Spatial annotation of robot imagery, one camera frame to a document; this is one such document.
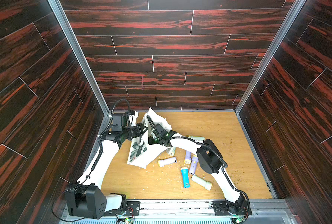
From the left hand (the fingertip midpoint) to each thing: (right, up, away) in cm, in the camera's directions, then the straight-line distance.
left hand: (148, 128), depth 78 cm
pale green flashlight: (+13, -14, +2) cm, 19 cm away
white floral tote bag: (-4, -13, -2) cm, 14 cm away
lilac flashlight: (+8, -22, +10) cm, 26 cm away
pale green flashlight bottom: (+34, -33, +1) cm, 47 cm away
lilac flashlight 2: (+24, -21, +10) cm, 33 cm away
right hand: (-3, -12, +17) cm, 21 cm away
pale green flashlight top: (+33, -8, +23) cm, 41 cm away
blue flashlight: (+22, -30, +6) cm, 37 cm away
